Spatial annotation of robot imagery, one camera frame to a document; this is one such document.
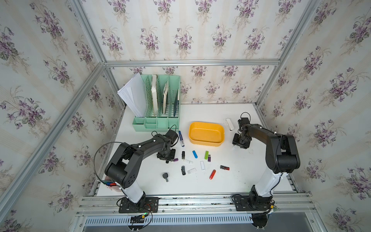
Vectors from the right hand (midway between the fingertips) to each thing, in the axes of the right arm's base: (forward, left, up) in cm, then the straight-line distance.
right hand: (237, 144), depth 97 cm
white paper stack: (+23, +70, +25) cm, 78 cm away
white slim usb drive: (-17, +25, +1) cm, 30 cm away
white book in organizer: (+24, +57, +23) cm, 66 cm away
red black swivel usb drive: (-17, +12, +1) cm, 20 cm away
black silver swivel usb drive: (-19, +37, +1) cm, 41 cm away
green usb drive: (-9, +22, +1) cm, 23 cm away
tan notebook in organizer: (+27, +50, +22) cm, 61 cm away
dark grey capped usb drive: (-9, +37, +1) cm, 38 cm away
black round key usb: (-23, +47, +4) cm, 52 cm away
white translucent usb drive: (-19, +31, +1) cm, 37 cm away
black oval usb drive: (-14, +47, +1) cm, 49 cm away
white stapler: (+15, +3, +3) cm, 16 cm away
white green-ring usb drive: (-13, +34, +1) cm, 36 cm away
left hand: (-12, +45, 0) cm, 46 cm away
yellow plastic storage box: (+7, +21, +1) cm, 22 cm away
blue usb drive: (-8, +30, +1) cm, 31 cm away
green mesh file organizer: (+26, +52, +18) cm, 61 cm away
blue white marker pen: (+3, +39, +2) cm, 39 cm away
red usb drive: (-21, +19, 0) cm, 28 cm away
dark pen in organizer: (+28, +43, +11) cm, 53 cm away
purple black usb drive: (-11, +20, 0) cm, 23 cm away
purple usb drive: (-13, +41, +2) cm, 43 cm away
